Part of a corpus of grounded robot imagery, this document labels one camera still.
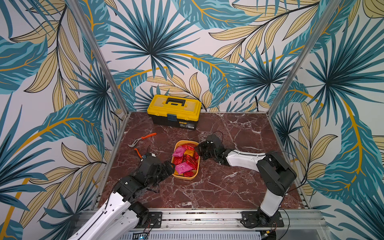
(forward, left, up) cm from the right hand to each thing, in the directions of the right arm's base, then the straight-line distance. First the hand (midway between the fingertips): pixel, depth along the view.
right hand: (192, 145), depth 90 cm
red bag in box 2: (-10, 0, -3) cm, 10 cm away
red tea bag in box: (+1, +2, -2) cm, 3 cm away
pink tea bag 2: (-4, +8, -1) cm, 9 cm away
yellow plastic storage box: (-5, -2, -4) cm, 7 cm away
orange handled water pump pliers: (+9, +37, -7) cm, 39 cm away
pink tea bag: (-13, +7, -3) cm, 15 cm away
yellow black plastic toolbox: (+21, +11, +8) cm, 25 cm away
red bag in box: (-7, +9, -4) cm, 12 cm away
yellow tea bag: (-3, +2, -3) cm, 5 cm away
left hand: (-19, +12, +5) cm, 22 cm away
